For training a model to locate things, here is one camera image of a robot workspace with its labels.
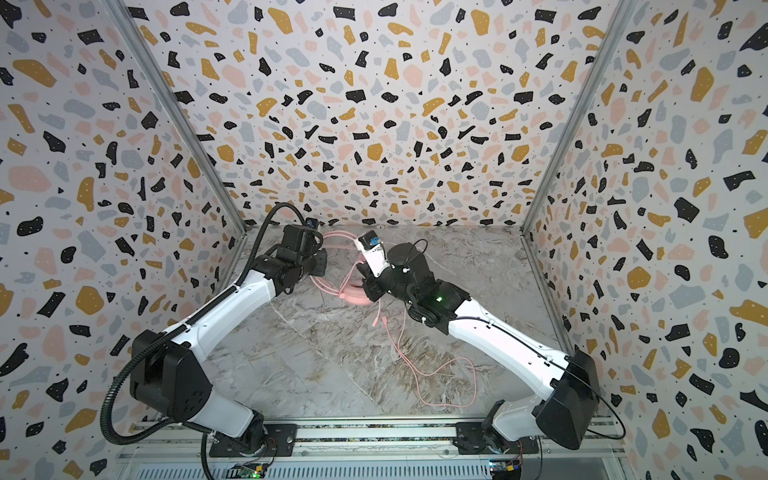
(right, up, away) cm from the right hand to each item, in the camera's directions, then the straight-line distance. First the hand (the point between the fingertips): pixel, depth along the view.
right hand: (355, 259), depth 69 cm
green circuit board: (-25, -50, +2) cm, 56 cm away
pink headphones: (-4, -9, +11) cm, 15 cm away
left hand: (-13, +2, +16) cm, 21 cm away
